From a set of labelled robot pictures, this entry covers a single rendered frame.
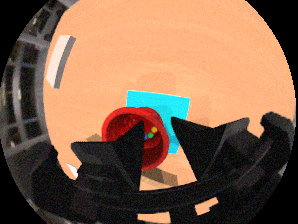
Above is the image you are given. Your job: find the red cup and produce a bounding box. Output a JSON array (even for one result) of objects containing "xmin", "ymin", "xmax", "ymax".
[{"xmin": 101, "ymin": 107, "xmax": 170, "ymax": 171}]

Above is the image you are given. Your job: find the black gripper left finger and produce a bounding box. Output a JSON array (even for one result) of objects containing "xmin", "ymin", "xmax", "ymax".
[{"xmin": 71, "ymin": 121, "xmax": 145, "ymax": 190}]

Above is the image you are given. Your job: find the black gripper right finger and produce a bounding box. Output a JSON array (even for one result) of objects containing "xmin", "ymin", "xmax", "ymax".
[{"xmin": 170, "ymin": 116, "xmax": 250, "ymax": 180}]

